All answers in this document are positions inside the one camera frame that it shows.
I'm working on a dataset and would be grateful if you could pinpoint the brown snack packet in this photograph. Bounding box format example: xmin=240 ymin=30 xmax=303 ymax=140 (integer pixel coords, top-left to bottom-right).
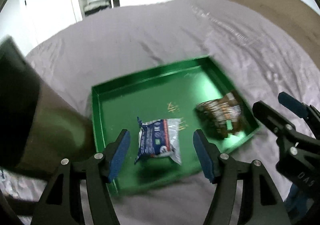
xmin=195 ymin=90 xmax=244 ymax=140

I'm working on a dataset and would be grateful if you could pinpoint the white blue snack packet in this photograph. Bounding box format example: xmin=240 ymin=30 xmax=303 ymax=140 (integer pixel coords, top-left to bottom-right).
xmin=135 ymin=118 xmax=182 ymax=165

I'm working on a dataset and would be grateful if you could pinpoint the grey purple bed cover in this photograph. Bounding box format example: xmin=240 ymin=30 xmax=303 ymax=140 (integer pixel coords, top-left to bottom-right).
xmin=1 ymin=0 xmax=319 ymax=224

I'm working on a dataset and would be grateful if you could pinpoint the wooden headboard panel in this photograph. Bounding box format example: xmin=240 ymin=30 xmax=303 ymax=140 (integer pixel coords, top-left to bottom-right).
xmin=228 ymin=0 xmax=320 ymax=66

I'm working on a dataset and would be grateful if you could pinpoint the green rectangular tray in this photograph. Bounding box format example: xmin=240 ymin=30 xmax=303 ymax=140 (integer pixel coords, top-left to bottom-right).
xmin=92 ymin=57 xmax=259 ymax=196

